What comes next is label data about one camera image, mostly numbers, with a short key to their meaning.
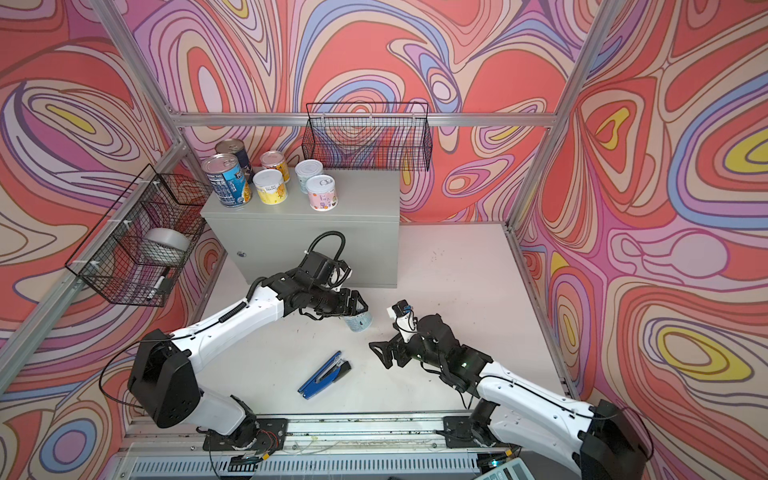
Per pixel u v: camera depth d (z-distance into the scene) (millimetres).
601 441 401
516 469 663
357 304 744
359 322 773
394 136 962
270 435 728
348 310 714
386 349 662
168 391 416
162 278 734
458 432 734
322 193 725
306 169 791
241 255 885
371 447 722
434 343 575
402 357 677
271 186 739
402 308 662
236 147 765
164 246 717
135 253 748
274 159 784
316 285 651
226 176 700
